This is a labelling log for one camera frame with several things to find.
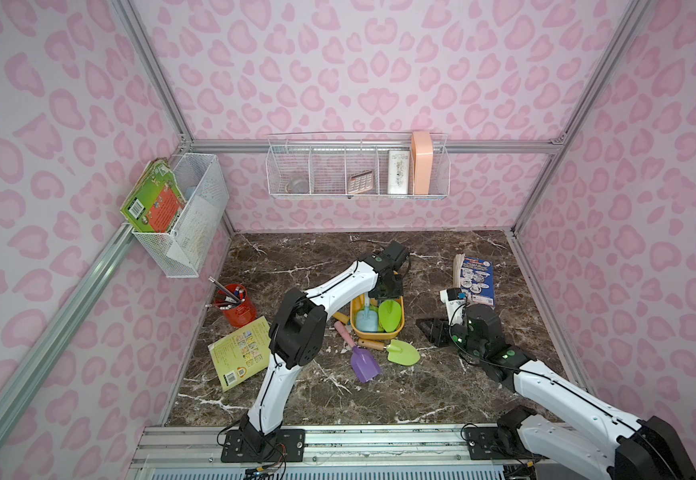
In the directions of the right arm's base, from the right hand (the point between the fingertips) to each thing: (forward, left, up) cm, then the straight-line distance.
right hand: (419, 321), depth 81 cm
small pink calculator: (+40, +17, +16) cm, 46 cm away
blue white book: (+21, -23, -11) cm, 33 cm away
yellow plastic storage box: (+12, +17, -12) cm, 24 cm away
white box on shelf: (+41, +5, +19) cm, 46 cm away
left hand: (+13, +5, -5) cm, 15 cm away
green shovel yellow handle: (-4, +5, -12) cm, 14 cm away
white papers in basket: (+19, +63, +14) cm, 68 cm away
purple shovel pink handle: (-7, +15, -12) cm, 20 cm away
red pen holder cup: (+5, +52, -3) cm, 52 cm away
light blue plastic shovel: (+6, +14, -10) cm, 18 cm away
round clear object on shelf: (+37, +36, +17) cm, 54 cm away
